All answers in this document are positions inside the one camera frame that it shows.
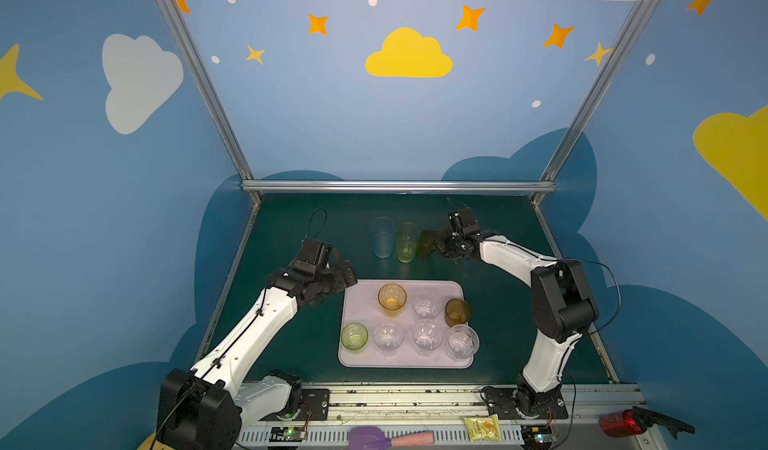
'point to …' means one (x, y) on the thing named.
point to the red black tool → (638, 420)
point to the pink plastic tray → (406, 323)
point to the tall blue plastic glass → (383, 233)
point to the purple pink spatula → (373, 438)
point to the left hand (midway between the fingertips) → (348, 279)
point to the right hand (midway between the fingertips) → (434, 241)
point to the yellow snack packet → (484, 428)
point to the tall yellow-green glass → (354, 337)
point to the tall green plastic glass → (407, 237)
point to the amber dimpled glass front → (456, 312)
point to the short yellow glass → (391, 297)
